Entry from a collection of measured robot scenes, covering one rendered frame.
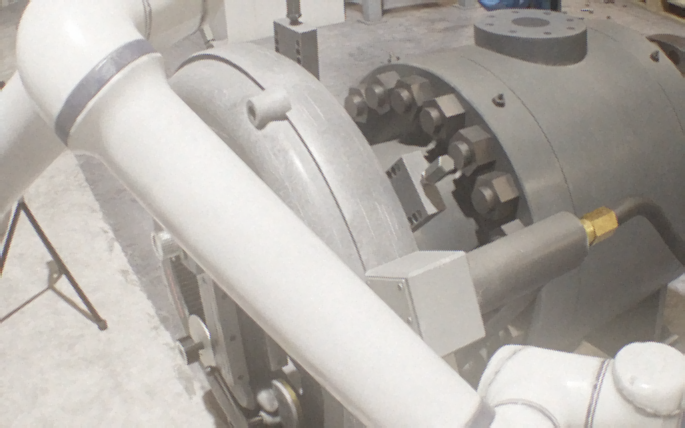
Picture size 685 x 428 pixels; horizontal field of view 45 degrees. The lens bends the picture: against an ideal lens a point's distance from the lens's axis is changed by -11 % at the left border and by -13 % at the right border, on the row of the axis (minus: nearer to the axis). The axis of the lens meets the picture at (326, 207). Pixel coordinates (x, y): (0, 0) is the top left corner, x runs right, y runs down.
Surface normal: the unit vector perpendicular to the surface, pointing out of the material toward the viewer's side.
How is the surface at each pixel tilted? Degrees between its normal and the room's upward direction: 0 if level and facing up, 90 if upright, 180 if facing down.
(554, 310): 96
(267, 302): 84
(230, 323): 88
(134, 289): 0
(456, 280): 68
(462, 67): 8
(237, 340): 88
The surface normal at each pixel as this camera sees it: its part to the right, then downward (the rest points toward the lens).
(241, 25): 0.42, 0.36
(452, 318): 0.44, -0.04
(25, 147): -0.10, 0.78
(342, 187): 0.28, -0.41
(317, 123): 0.17, -0.60
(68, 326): -0.09, -0.90
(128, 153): -0.33, 0.28
